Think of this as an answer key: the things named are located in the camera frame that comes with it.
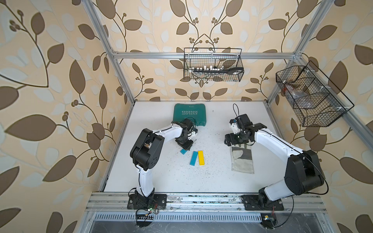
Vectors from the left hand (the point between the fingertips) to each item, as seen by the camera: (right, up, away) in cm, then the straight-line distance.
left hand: (188, 146), depth 94 cm
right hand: (+27, +5, -5) cm, 28 cm away
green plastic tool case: (+5, +23, +14) cm, 28 cm away
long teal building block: (+3, -6, -4) cm, 8 cm away
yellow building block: (+8, -6, -5) cm, 11 cm away
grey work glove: (+34, -7, -5) cm, 35 cm away
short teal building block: (-3, -3, -1) cm, 4 cm away
